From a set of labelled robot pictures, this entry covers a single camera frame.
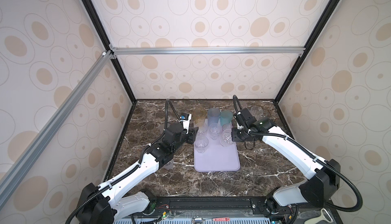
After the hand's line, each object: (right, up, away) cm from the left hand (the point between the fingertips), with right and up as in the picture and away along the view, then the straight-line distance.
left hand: (198, 125), depth 75 cm
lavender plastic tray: (+11, -21, +16) cm, 28 cm away
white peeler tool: (+59, -42, -5) cm, 72 cm away
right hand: (+19, -6, +6) cm, 21 cm away
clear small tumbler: (+3, -3, +23) cm, 24 cm away
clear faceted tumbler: (+11, -5, +25) cm, 27 cm away
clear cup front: (-16, -23, +10) cm, 30 cm away
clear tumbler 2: (+16, -8, +10) cm, 21 cm away
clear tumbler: (+2, -12, +20) cm, 23 cm away
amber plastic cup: (+1, +5, +24) cm, 25 cm away
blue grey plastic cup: (+10, +5, +26) cm, 29 cm away
